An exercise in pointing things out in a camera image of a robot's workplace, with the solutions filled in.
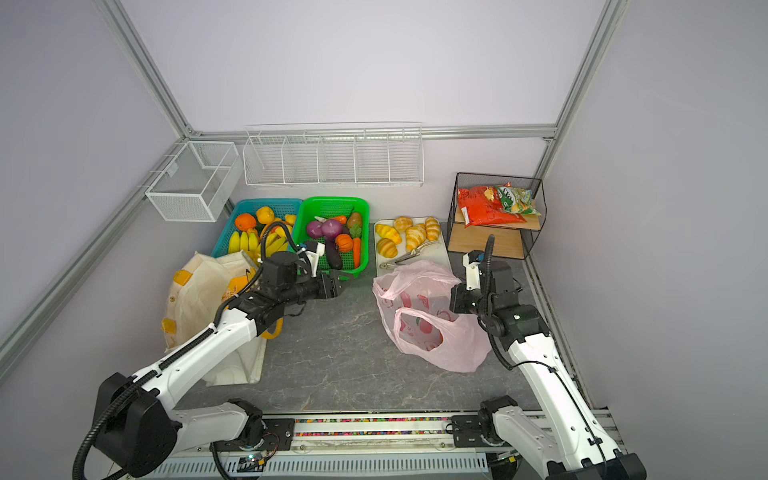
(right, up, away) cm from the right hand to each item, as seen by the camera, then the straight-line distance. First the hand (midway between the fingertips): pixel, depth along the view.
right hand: (455, 291), depth 76 cm
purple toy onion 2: (-45, +18, +33) cm, 59 cm away
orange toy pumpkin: (-34, +13, +30) cm, 47 cm away
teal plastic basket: (-61, +28, +40) cm, 78 cm away
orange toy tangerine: (-70, +21, +32) cm, 80 cm away
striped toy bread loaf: (-18, +18, +39) cm, 47 cm away
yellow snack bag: (-62, +1, +11) cm, 64 cm away
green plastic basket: (-36, +28, +42) cm, 62 cm away
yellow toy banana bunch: (-58, +13, +29) cm, 66 cm away
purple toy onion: (-39, +19, +32) cm, 54 cm away
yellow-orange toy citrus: (-65, +24, +36) cm, 78 cm away
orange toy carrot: (-29, +10, +32) cm, 45 cm away
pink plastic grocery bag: (-9, -6, +17) cm, 21 cm away
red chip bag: (+13, +25, +20) cm, 35 cm away
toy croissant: (-8, +16, +35) cm, 40 cm away
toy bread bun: (-13, +21, +39) cm, 46 cm away
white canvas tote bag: (-72, -1, +7) cm, 72 cm away
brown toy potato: (-31, +21, +38) cm, 54 cm away
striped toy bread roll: (-18, +11, +32) cm, 39 cm away
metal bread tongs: (-9, +10, +32) cm, 34 cm away
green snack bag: (+24, +27, +20) cm, 42 cm away
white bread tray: (-1, +10, +33) cm, 34 cm away
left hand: (-29, +3, +2) cm, 29 cm away
